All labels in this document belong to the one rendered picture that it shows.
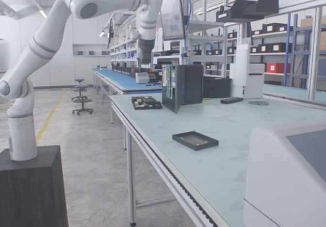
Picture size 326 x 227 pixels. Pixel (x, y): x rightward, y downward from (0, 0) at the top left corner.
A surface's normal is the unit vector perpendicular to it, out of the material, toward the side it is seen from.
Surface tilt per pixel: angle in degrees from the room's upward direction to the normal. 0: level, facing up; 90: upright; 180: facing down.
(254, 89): 90
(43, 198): 90
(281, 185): 90
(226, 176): 0
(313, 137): 30
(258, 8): 90
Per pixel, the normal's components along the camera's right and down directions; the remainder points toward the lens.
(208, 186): 0.00, -0.98
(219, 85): 0.32, 0.17
